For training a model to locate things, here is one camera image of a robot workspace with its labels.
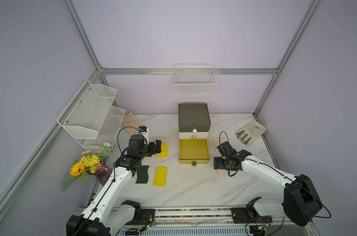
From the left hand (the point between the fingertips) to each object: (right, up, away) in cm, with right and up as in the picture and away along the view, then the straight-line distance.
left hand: (152, 144), depth 81 cm
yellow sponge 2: (+4, -20, +5) cm, 21 cm away
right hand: (+41, -14, +6) cm, 44 cm away
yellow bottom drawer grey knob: (+24, -14, +9) cm, 29 cm away
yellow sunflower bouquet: (-26, -7, -15) cm, 31 cm away
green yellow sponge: (-7, -19, +5) cm, 21 cm away
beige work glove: (-24, +12, +34) cm, 43 cm away
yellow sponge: (+4, -9, +17) cm, 19 cm away
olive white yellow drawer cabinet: (+24, +11, +7) cm, 27 cm away
